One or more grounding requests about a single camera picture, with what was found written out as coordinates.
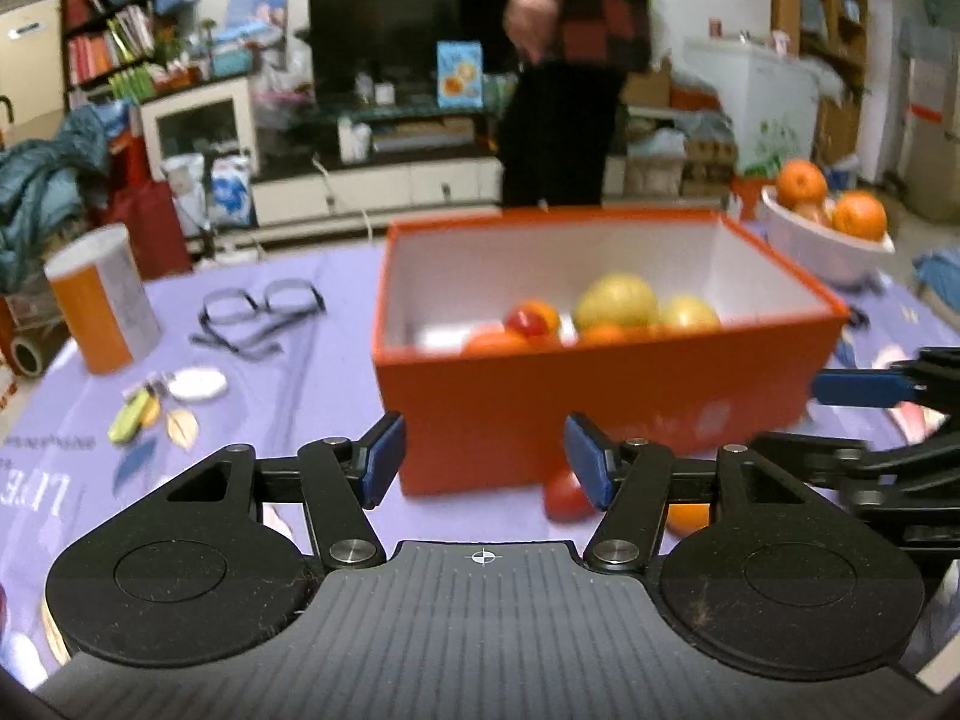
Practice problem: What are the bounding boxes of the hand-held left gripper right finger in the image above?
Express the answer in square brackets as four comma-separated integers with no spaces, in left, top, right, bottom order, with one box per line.
[564,412,848,572]

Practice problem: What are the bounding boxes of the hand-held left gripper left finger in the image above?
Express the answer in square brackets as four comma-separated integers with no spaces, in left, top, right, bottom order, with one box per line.
[112,411,408,571]

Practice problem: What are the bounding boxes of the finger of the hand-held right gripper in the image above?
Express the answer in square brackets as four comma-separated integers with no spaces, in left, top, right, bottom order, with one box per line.
[750,431,960,518]
[811,349,960,421]

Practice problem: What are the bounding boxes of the orange cardboard box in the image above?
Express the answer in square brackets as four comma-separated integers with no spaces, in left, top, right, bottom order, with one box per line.
[371,208,852,497]

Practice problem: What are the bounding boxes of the large orange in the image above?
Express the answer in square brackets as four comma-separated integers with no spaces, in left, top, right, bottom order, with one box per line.
[460,326,537,355]

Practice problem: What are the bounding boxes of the yellow green pear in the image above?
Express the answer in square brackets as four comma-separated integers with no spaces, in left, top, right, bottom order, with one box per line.
[574,272,661,331]
[658,295,722,331]

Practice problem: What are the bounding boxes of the purple floral tablecloth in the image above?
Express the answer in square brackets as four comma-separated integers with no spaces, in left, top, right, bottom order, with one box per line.
[0,236,960,691]

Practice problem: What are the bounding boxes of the blue blanket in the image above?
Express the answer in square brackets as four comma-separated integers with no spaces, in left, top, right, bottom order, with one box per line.
[911,251,960,316]

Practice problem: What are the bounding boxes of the white colander bowl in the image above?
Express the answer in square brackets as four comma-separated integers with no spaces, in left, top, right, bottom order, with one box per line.
[760,184,897,287]

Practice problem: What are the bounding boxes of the orange with dimpled peel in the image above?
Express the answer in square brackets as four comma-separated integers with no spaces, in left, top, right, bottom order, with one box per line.
[775,160,830,211]
[831,191,888,241]

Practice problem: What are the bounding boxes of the black eyeglasses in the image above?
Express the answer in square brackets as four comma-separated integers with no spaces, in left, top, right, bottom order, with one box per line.
[189,279,327,359]

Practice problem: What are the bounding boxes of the white round disc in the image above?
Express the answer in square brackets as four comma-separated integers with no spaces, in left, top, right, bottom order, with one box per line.
[166,367,227,400]

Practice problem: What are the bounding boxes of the white television cabinet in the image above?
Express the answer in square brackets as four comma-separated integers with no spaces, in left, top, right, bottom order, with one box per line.
[251,157,503,230]

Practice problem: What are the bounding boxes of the white blue bag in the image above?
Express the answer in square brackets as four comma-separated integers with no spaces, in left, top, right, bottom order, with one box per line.
[210,154,256,230]

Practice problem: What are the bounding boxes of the white chest freezer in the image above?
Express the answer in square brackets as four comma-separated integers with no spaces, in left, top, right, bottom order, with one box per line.
[686,37,818,181]

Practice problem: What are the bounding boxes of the orange white canister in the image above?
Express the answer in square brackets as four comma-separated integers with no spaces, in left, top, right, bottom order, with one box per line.
[43,223,162,376]

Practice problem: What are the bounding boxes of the red bag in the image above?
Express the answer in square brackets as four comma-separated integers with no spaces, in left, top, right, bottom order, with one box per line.
[105,180,192,278]

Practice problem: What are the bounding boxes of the brown cardboard box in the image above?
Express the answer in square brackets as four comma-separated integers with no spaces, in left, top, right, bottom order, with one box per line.
[619,60,672,110]

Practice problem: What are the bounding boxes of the brown tape roll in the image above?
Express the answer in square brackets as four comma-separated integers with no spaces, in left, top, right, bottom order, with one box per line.
[9,334,50,378]

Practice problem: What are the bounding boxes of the blue snack bag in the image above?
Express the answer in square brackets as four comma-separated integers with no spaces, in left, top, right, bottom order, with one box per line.
[436,41,483,110]

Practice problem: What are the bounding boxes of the white cabinet with window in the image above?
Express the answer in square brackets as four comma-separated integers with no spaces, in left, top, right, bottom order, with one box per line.
[139,75,260,181]

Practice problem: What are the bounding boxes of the black television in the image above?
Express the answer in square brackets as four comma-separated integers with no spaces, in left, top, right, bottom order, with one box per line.
[307,0,526,102]

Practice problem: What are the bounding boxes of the blue jacket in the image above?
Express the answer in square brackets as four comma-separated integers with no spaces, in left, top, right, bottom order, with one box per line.
[0,101,136,293]

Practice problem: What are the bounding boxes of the blue picture board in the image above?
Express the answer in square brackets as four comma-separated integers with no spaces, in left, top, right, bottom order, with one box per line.
[225,0,290,42]

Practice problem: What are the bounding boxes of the dark bookshelf with books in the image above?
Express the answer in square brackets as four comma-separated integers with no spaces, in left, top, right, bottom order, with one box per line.
[60,0,200,102]

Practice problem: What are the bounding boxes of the white standing air conditioner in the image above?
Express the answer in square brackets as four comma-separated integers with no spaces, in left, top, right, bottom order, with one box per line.
[0,0,68,132]

